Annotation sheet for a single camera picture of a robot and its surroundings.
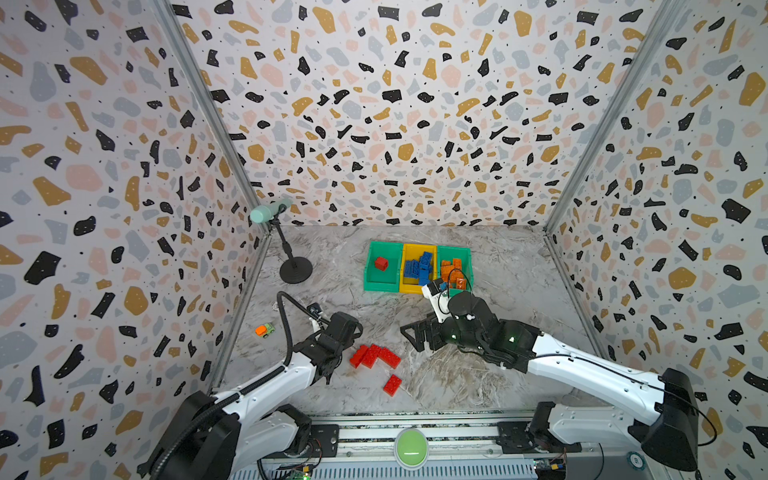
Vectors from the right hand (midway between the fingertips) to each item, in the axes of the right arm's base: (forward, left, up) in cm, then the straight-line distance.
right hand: (419, 324), depth 72 cm
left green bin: (+28, +10, -20) cm, 36 cm away
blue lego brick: (+29, -2, -21) cm, 36 cm away
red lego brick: (-1, +8, -19) cm, 20 cm away
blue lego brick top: (+33, -3, -16) cm, 37 cm away
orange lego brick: (+35, -15, -19) cm, 42 cm away
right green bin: (+36, -12, -15) cm, 40 cm away
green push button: (-23, +1, -19) cm, 30 cm away
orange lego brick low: (+26, -15, -19) cm, 35 cm away
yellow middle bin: (+37, +1, -15) cm, 40 cm away
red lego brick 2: (-1, +13, -18) cm, 23 cm away
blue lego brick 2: (+29, +1, -16) cm, 34 cm away
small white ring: (-3, +30, +12) cm, 33 cm away
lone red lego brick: (-8, +7, -19) cm, 22 cm away
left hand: (+5, +21, -15) cm, 26 cm away
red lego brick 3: (-1, +17, -18) cm, 25 cm away
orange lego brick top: (+31, -10, -18) cm, 37 cm away
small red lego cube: (+34, +13, -18) cm, 40 cm away
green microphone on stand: (+30, +44, -18) cm, 56 cm away
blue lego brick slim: (+29, +3, -15) cm, 33 cm away
